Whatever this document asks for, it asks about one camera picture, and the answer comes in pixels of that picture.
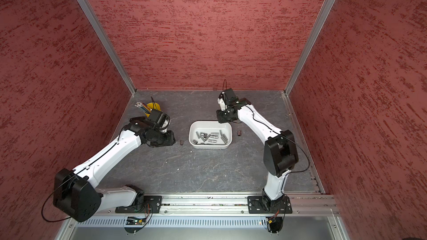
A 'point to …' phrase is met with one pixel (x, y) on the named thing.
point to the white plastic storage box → (210, 134)
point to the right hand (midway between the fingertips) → (221, 121)
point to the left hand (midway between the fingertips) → (170, 144)
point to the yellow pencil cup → (154, 105)
